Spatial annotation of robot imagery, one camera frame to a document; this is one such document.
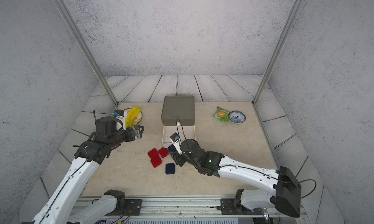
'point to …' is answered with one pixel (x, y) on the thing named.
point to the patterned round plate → (138, 118)
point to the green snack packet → (222, 114)
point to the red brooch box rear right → (163, 152)
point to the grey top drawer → (178, 108)
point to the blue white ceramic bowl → (236, 117)
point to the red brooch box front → (156, 161)
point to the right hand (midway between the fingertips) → (175, 148)
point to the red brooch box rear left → (153, 155)
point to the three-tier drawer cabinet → (177, 116)
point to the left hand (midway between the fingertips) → (138, 128)
